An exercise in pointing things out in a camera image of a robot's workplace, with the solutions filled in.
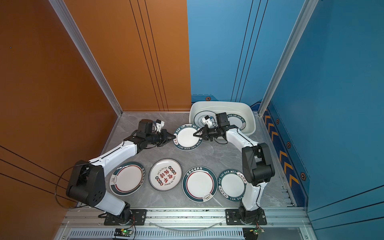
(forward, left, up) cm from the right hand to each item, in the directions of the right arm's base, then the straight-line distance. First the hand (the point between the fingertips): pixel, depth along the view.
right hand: (194, 136), depth 86 cm
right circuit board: (-44, -27, -19) cm, 55 cm away
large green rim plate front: (-22, -3, -15) cm, 27 cm away
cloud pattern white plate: (+26, -3, -12) cm, 29 cm away
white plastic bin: (+35, -27, -10) cm, 46 cm away
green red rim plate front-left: (-19, +39, -14) cm, 45 cm away
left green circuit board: (-44, +34, -18) cm, 58 cm away
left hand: (-1, +10, +1) cm, 10 cm away
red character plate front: (-17, +17, -16) cm, 28 cm away
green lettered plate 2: (-22, -21, -17) cm, 35 cm away
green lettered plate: (-3, +5, +1) cm, 6 cm away
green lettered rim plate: (+25, -31, -14) cm, 43 cm away
